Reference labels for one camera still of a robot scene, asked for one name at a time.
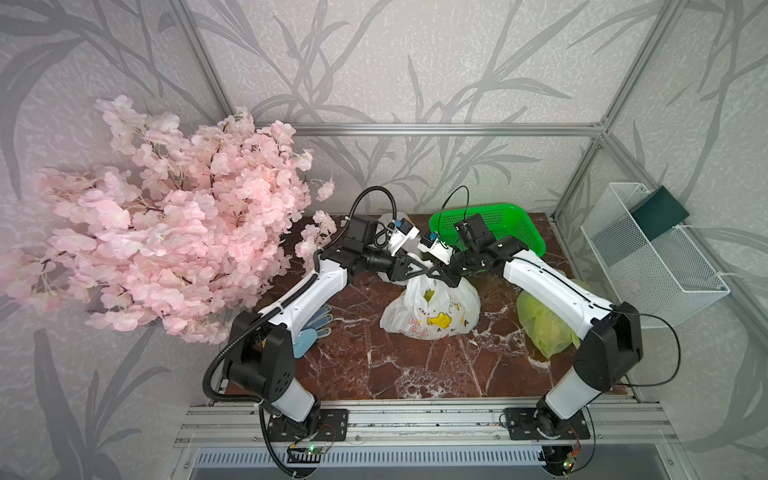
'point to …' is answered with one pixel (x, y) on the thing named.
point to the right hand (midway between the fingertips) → (430, 268)
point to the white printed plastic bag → (427, 309)
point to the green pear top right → (428, 294)
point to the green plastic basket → (503, 221)
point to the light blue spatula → (303, 341)
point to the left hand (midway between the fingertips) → (421, 268)
